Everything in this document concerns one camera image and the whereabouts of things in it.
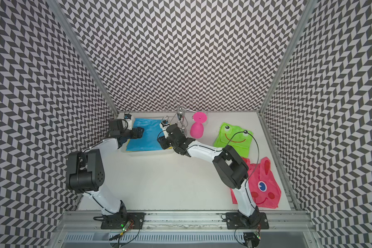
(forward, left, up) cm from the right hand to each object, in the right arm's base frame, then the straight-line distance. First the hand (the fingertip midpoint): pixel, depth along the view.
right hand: (160, 140), depth 89 cm
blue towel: (+8, +7, -3) cm, 11 cm away
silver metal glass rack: (+6, -12, +13) cm, 18 cm away
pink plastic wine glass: (+3, -21, +7) cm, 22 cm away
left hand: (+10, +17, -2) cm, 20 cm away
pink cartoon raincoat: (-22, -58, -13) cm, 64 cm away
